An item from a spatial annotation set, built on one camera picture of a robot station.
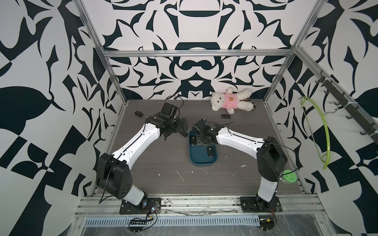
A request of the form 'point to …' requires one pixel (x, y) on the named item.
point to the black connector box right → (266, 224)
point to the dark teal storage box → (198, 155)
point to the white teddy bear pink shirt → (231, 101)
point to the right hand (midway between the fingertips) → (201, 138)
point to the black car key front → (210, 150)
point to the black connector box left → (137, 225)
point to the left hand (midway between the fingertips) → (180, 124)
